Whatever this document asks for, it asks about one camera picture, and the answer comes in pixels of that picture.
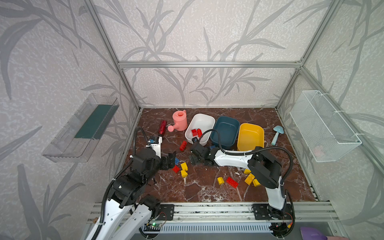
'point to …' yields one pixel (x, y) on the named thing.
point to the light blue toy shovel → (279, 129)
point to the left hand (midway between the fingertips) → (171, 147)
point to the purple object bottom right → (312, 233)
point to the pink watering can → (180, 119)
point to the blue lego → (176, 161)
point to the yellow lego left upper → (184, 166)
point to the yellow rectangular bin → (250, 136)
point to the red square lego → (194, 132)
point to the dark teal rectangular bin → (228, 128)
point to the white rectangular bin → (197, 125)
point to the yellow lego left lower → (184, 173)
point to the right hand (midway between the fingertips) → (196, 150)
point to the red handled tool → (162, 126)
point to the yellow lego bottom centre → (220, 180)
